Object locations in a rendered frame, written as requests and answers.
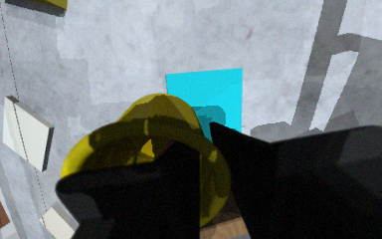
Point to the white flat square panel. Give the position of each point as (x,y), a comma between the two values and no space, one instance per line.
(27,133)

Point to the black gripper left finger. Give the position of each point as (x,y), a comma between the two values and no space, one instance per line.
(171,183)

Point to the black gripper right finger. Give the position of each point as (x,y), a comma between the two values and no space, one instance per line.
(260,171)

